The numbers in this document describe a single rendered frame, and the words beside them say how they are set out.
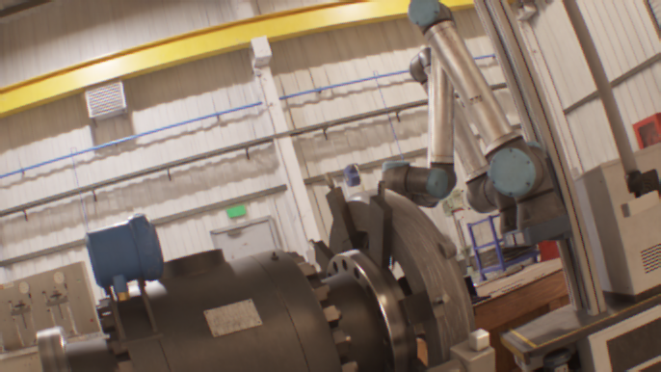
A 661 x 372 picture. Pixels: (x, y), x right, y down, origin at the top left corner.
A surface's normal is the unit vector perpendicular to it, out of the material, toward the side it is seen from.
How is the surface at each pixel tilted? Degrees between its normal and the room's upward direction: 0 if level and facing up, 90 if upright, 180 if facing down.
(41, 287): 90
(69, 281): 90
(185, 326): 59
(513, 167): 95
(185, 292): 39
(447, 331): 97
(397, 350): 110
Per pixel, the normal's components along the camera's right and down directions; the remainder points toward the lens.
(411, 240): -0.42, -0.46
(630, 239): -0.13, -0.09
